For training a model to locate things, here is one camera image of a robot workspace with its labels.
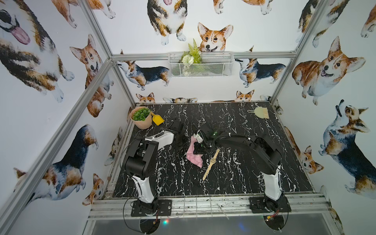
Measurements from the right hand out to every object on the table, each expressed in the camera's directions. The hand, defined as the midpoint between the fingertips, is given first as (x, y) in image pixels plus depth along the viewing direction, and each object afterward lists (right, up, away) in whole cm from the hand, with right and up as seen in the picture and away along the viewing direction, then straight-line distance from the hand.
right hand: (192, 153), depth 88 cm
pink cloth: (+3, -2, -3) cm, 5 cm away
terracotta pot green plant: (-33, +22, +7) cm, 40 cm away
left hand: (-1, +4, +8) cm, 10 cm away
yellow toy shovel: (-27, +20, +21) cm, 40 cm away
